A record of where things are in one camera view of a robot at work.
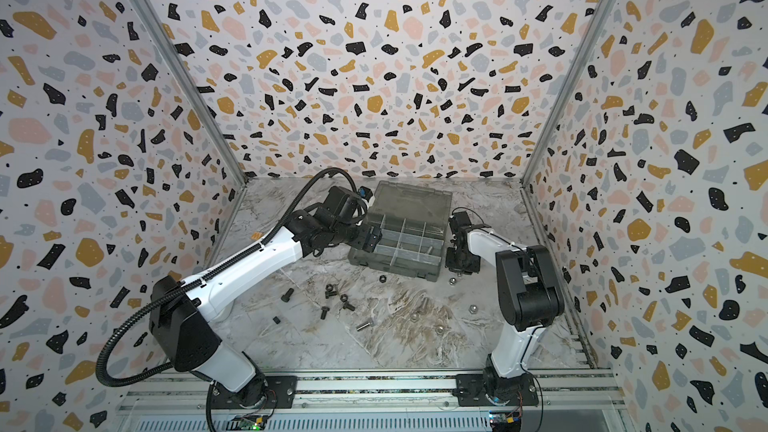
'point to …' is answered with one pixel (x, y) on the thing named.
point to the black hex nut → (382, 278)
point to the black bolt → (346, 305)
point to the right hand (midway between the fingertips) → (454, 262)
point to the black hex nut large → (329, 287)
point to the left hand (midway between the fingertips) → (369, 225)
